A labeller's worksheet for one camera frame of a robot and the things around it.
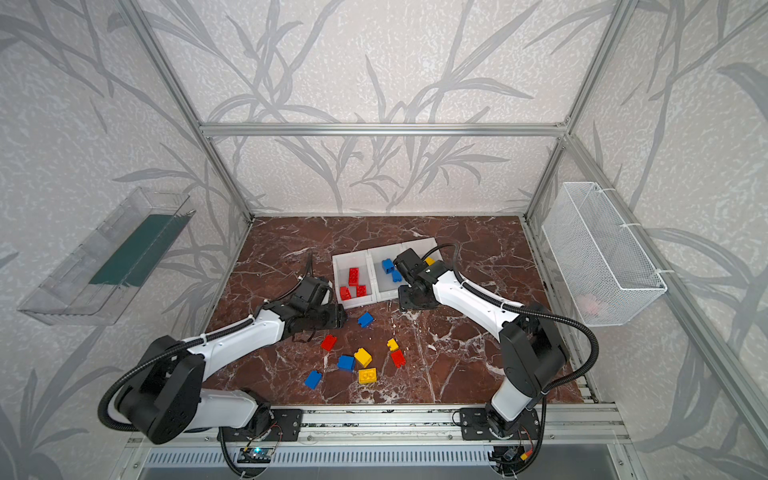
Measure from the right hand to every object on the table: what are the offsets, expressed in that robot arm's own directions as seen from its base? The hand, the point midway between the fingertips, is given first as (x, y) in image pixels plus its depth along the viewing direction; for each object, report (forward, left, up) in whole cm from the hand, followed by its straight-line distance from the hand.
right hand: (411, 293), depth 88 cm
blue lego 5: (-4, +14, -9) cm, 18 cm away
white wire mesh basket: (-11, -40, +26) cm, 49 cm away
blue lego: (-22, +27, -9) cm, 36 cm away
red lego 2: (+11, +20, -8) cm, 24 cm away
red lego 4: (-11, +24, -9) cm, 28 cm away
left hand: (-3, +20, -4) cm, 21 cm away
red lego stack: (+3, +21, -5) cm, 22 cm away
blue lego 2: (-17, +19, -10) cm, 27 cm away
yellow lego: (-16, +14, -7) cm, 22 cm away
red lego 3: (+5, +16, -7) cm, 19 cm away
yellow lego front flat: (-21, +12, -8) cm, 25 cm away
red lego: (-16, +4, -9) cm, 19 cm away
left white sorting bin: (+15, +24, -7) cm, 29 cm away
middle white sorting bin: (+7, +9, -8) cm, 14 cm away
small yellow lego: (-12, +6, -9) cm, 16 cm away
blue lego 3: (+17, +8, -10) cm, 22 cm away
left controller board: (-38, +38, -10) cm, 55 cm away
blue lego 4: (+12, +5, -9) cm, 16 cm away
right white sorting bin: (+21, -4, -5) cm, 22 cm away
